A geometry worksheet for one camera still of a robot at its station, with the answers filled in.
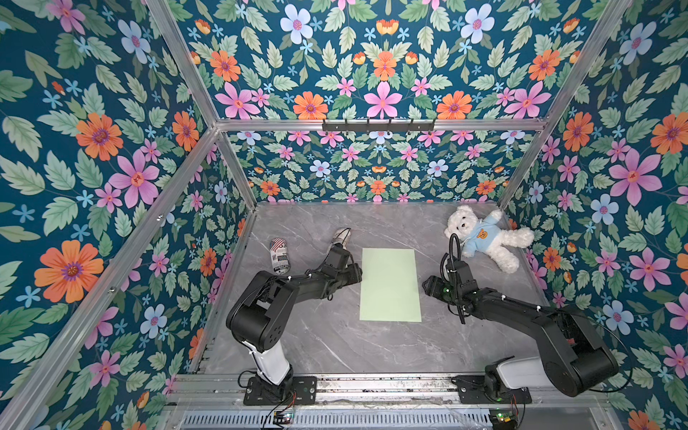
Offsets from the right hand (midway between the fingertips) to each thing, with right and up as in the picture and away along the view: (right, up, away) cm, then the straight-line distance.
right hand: (430, 285), depth 92 cm
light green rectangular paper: (-14, -2, +3) cm, 14 cm away
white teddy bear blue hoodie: (+23, +18, +7) cm, 30 cm away
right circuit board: (+15, -31, -20) cm, 40 cm away
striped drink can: (-55, +10, +7) cm, 56 cm away
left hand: (-24, +4, +4) cm, 25 cm away
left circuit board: (-46, -32, -20) cm, 59 cm away
